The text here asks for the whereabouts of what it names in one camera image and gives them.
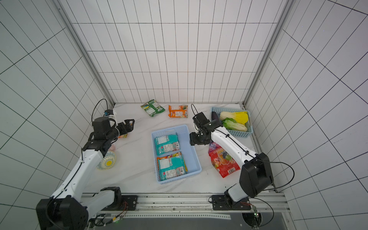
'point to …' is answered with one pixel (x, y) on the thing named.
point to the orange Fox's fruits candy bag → (172, 156)
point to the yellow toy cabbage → (241, 117)
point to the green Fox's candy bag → (152, 108)
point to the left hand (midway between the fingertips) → (127, 125)
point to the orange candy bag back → (178, 111)
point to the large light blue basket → (187, 150)
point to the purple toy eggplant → (214, 116)
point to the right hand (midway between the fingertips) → (189, 142)
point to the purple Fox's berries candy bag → (212, 146)
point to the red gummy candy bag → (225, 164)
